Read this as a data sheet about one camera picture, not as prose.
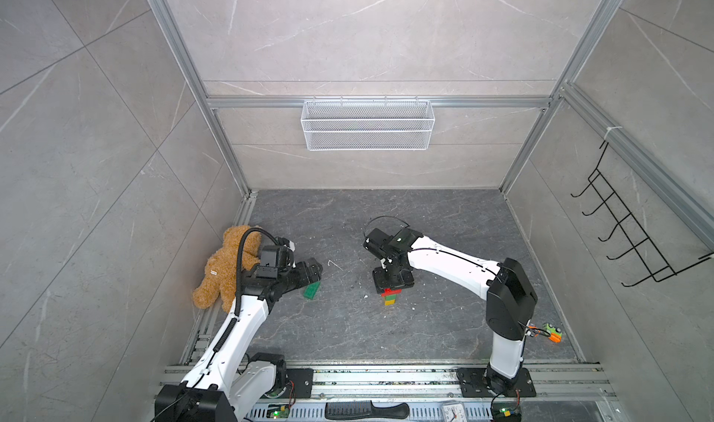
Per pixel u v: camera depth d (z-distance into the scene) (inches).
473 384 28.7
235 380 21.5
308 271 28.7
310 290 35.3
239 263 22.9
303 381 28.7
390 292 31.7
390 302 34.1
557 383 29.5
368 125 39.7
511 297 18.3
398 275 28.3
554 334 31.6
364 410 27.6
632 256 26.6
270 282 23.2
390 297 33.0
